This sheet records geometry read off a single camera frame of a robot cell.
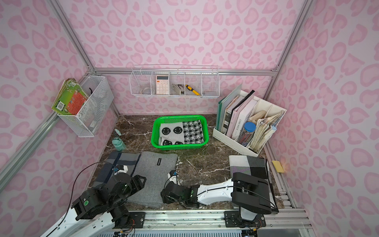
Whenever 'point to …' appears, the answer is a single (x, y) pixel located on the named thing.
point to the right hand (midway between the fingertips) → (164, 195)
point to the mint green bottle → (119, 144)
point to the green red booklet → (80, 103)
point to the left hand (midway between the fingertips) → (144, 179)
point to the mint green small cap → (118, 132)
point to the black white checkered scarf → (249, 164)
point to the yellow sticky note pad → (278, 166)
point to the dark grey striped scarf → (129, 159)
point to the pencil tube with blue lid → (249, 128)
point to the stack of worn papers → (264, 129)
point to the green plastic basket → (178, 118)
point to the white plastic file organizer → (255, 109)
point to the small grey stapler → (176, 89)
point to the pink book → (233, 121)
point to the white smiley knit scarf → (171, 134)
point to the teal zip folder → (223, 104)
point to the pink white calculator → (162, 85)
